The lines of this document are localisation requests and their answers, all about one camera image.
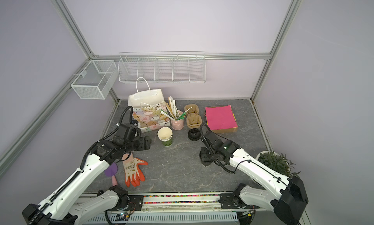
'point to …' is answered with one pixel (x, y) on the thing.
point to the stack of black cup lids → (194, 134)
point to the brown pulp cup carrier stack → (193, 120)
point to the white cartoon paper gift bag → (149, 108)
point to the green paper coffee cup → (165, 134)
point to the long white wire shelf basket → (162, 67)
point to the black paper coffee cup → (206, 158)
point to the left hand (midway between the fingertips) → (144, 141)
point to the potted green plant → (278, 162)
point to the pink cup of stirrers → (177, 121)
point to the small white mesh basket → (96, 80)
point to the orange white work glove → (132, 174)
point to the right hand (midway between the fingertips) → (204, 153)
